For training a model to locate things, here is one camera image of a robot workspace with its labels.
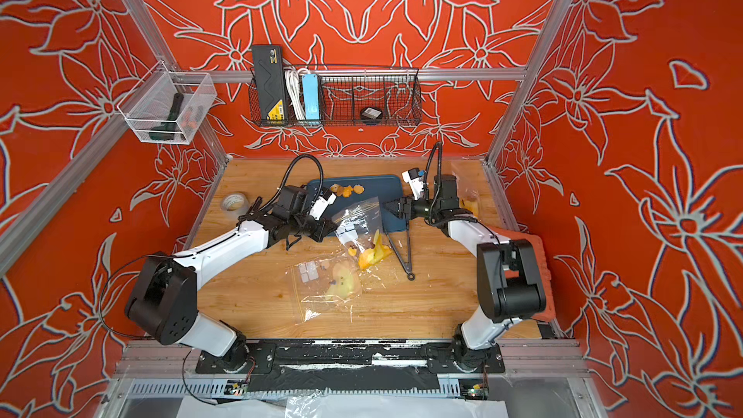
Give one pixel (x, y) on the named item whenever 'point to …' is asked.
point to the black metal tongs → (408, 270)
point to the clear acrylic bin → (166, 107)
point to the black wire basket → (361, 97)
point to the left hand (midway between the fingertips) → (337, 224)
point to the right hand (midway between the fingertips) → (385, 204)
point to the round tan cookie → (358, 189)
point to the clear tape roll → (235, 202)
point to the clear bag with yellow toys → (325, 285)
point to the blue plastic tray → (385, 187)
